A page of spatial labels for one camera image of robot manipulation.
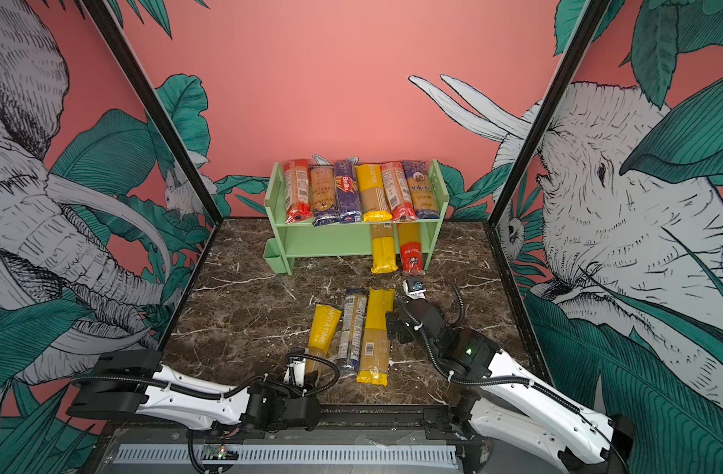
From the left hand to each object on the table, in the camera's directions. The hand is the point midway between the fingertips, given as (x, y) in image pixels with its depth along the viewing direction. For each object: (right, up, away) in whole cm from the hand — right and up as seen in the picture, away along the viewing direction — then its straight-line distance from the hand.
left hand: (318, 378), depth 80 cm
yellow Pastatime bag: (+1, +14, +8) cm, 16 cm away
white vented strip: (-5, -14, -10) cm, 18 cm away
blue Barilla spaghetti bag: (+8, +53, +5) cm, 53 cm away
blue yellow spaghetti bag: (0, +53, +6) cm, 53 cm away
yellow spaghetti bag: (+19, +36, +12) cm, 42 cm away
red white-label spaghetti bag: (-7, +54, +5) cm, 54 cm away
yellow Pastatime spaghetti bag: (+15, +50, +4) cm, 53 cm away
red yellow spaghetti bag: (+27, +36, +10) cm, 46 cm away
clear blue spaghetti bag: (+9, +11, +8) cm, 16 cm away
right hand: (+22, +21, -8) cm, 31 cm away
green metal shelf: (-8, +39, +16) cm, 43 cm away
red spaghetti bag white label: (+23, +53, +6) cm, 58 cm away
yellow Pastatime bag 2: (+16, +7, +6) cm, 19 cm away
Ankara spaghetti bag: (+30, +54, +8) cm, 62 cm away
